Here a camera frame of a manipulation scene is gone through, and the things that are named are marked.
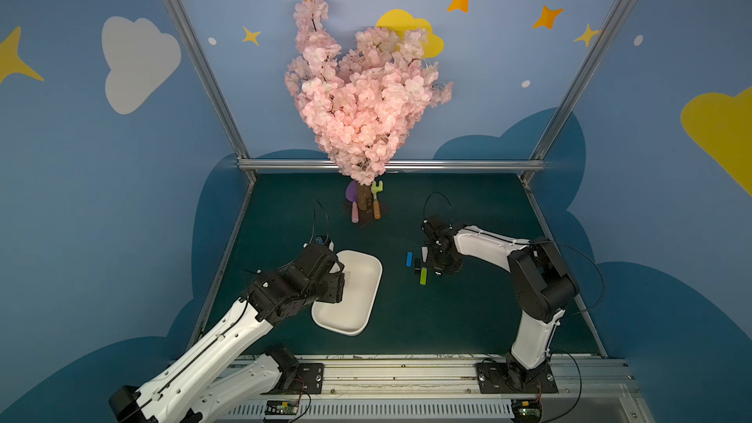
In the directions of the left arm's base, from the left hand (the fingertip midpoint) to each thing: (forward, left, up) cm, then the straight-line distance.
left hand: (334, 276), depth 74 cm
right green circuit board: (-26, -50, -20) cm, 60 cm away
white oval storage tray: (+10, -6, -17) cm, 20 cm away
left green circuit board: (-27, +12, -19) cm, 35 cm away
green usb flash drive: (+9, -26, -18) cm, 33 cm away
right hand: (+13, -31, -18) cm, 38 cm away
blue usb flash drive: (+14, -22, -17) cm, 31 cm away
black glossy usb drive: (+13, -24, -18) cm, 33 cm away
